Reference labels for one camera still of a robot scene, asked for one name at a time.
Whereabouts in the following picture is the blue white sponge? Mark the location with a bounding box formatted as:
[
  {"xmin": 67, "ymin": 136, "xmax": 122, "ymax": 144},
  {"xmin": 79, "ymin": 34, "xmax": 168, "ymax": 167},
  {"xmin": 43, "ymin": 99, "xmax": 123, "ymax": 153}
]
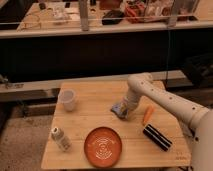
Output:
[{"xmin": 111, "ymin": 102, "xmax": 128, "ymax": 119}]

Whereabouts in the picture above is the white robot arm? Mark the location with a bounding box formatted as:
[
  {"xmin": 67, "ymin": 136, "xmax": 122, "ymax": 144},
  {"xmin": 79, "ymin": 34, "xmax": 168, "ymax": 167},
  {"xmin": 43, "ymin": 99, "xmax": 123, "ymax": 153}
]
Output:
[{"xmin": 123, "ymin": 73, "xmax": 213, "ymax": 171}]

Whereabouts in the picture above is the orange carrot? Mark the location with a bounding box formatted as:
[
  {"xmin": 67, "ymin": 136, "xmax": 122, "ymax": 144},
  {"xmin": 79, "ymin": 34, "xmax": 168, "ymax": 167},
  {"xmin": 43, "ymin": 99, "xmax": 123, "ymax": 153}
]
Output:
[{"xmin": 142, "ymin": 105, "xmax": 154, "ymax": 126}]

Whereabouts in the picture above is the black white striped block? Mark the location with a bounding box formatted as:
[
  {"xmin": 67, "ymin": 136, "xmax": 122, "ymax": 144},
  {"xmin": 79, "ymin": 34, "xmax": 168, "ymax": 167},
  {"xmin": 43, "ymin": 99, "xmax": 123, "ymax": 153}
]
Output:
[{"xmin": 143, "ymin": 124, "xmax": 172, "ymax": 151}]

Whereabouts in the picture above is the orange patterned plate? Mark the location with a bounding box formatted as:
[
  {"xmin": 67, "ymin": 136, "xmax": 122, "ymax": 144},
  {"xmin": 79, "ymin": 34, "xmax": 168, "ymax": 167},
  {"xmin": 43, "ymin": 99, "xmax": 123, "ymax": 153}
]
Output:
[{"xmin": 84, "ymin": 127, "xmax": 122, "ymax": 168}]

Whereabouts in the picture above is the white plastic cup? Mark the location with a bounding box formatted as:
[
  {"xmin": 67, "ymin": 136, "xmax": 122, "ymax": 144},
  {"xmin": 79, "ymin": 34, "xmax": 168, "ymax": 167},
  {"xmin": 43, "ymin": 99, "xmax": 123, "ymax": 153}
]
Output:
[{"xmin": 58, "ymin": 89, "xmax": 76, "ymax": 112}]

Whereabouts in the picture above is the small white bottle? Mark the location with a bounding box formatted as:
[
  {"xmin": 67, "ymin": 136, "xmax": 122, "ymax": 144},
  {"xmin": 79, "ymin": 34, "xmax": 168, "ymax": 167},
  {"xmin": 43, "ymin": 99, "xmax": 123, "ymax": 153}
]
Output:
[{"xmin": 51, "ymin": 127, "xmax": 71, "ymax": 152}]

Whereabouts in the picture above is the black bag on bench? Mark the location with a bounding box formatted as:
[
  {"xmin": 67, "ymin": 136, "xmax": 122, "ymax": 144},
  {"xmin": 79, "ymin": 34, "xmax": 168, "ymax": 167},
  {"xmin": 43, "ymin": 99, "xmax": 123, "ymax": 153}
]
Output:
[{"xmin": 102, "ymin": 10, "xmax": 124, "ymax": 25}]

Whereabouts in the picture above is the red tool on bench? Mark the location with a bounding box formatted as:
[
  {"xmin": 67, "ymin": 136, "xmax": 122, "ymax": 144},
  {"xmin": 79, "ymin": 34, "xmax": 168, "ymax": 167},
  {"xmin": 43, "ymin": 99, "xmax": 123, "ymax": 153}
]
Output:
[{"xmin": 124, "ymin": 3, "xmax": 145, "ymax": 23}]

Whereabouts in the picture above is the metal frame post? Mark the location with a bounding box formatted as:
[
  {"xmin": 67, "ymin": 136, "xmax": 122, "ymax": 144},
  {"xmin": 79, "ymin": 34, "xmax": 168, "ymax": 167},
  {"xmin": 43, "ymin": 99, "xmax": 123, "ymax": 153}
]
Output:
[{"xmin": 78, "ymin": 0, "xmax": 89, "ymax": 31}]

